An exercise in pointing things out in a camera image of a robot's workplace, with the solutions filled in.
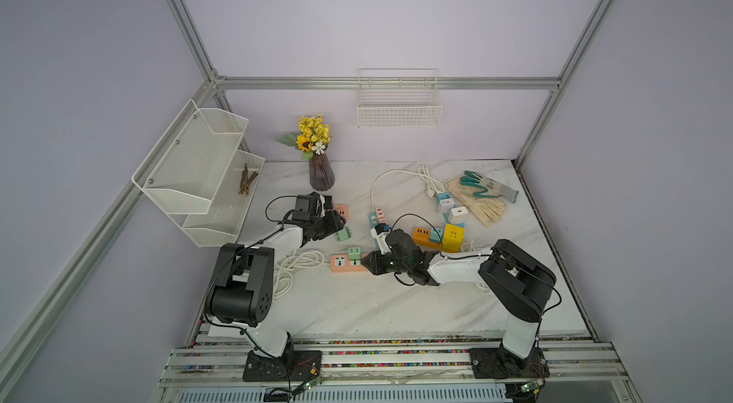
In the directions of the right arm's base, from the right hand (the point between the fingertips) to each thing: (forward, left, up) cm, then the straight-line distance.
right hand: (364, 265), depth 89 cm
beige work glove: (+22, -46, -2) cm, 51 cm away
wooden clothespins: (+26, +41, +13) cm, 50 cm away
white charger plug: (+15, -32, +5) cm, 36 cm away
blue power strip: (+17, -3, -1) cm, 17 cm away
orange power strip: (+10, -20, 0) cm, 22 cm away
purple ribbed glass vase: (+34, +17, +7) cm, 39 cm away
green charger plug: (+2, +3, +4) cm, 5 cm away
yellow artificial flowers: (+35, +17, +25) cm, 46 cm away
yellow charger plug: (+6, -28, +5) cm, 29 cm away
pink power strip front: (+1, +8, 0) cm, 8 cm away
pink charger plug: (+16, -6, +4) cm, 17 cm away
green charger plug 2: (+11, +7, +1) cm, 13 cm away
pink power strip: (+23, +9, 0) cm, 24 cm away
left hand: (+13, +8, +3) cm, 16 cm away
